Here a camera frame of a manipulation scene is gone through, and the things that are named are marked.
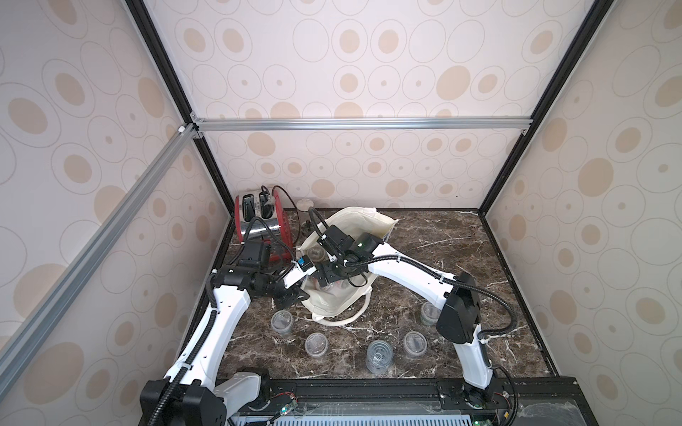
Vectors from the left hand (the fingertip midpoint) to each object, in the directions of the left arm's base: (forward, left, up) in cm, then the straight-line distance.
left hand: (308, 286), depth 76 cm
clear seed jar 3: (-12, -31, -12) cm, 36 cm away
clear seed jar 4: (-5, +9, -13) cm, 17 cm away
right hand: (+8, -8, -5) cm, 13 cm away
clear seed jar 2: (-16, -20, -11) cm, 28 cm away
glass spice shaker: (+38, +6, -4) cm, 39 cm away
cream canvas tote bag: (-1, -9, -7) cm, 12 cm away
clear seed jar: (-12, -2, -13) cm, 18 cm away
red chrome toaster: (+27, +19, +1) cm, 33 cm away
